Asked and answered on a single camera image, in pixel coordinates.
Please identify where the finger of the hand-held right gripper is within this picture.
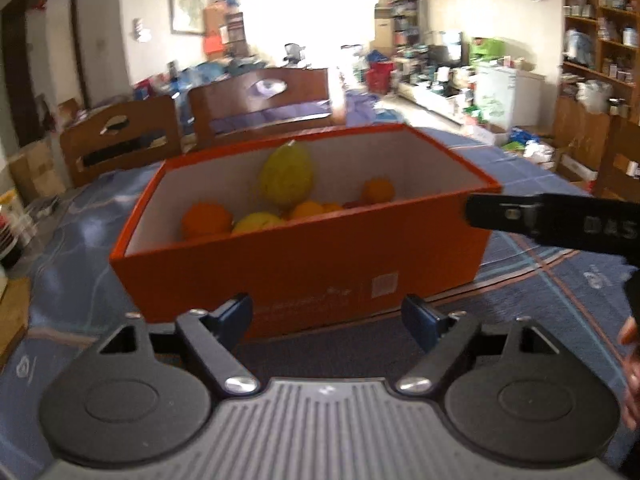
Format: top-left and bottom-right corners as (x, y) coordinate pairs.
(464, 192), (546, 241)

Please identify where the green box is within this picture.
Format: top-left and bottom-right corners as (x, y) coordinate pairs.
(470, 37), (506, 61)

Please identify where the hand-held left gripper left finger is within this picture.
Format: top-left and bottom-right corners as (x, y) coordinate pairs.
(97, 292), (258, 397)

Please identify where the small yellow citrus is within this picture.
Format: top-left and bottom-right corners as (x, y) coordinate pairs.
(231, 211), (287, 236)

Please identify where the black television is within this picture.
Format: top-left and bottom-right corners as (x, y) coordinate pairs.
(430, 45), (464, 69)

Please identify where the wooden cutting board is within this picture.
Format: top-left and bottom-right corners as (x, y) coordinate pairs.
(0, 277), (31, 357)

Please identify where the white tv cabinet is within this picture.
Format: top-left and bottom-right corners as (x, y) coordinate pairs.
(397, 82), (476, 124)

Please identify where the brown cardboard box stack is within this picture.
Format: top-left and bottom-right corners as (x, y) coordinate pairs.
(7, 137), (69, 206)

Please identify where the wooden chair with cloud cutout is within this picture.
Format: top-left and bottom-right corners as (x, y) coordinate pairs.
(187, 66), (347, 152)

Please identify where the large yellow pomelo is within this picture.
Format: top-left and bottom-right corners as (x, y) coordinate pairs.
(257, 141), (317, 211)

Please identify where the dark wooden door frame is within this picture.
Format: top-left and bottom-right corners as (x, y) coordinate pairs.
(0, 0), (89, 111)

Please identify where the blue patterned tablecloth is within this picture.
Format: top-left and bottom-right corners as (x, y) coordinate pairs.
(0, 127), (640, 476)

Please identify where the orange cardboard box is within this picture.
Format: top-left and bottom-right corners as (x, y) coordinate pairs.
(109, 124), (503, 341)

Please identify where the white chest freezer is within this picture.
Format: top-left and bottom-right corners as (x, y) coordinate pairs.
(472, 60), (546, 131)

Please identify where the person's right hand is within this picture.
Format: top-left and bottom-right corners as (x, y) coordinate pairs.
(618, 320), (640, 429)

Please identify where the red basket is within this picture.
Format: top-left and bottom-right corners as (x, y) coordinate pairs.
(364, 60), (394, 94)

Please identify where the purple bedding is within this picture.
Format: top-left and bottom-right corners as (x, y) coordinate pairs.
(345, 90), (402, 126)

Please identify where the wooden chair with pointed cutout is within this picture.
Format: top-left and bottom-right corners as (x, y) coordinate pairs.
(60, 95), (184, 189)

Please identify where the wooden shelf unit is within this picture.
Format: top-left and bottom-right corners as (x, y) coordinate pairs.
(552, 0), (640, 202)

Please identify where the large orange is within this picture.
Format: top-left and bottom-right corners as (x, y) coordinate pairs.
(181, 202), (234, 241)

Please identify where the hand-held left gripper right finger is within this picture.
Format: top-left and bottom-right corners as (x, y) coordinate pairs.
(394, 293), (563, 396)

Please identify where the black office chair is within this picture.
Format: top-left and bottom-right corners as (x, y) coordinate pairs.
(282, 42), (311, 69)

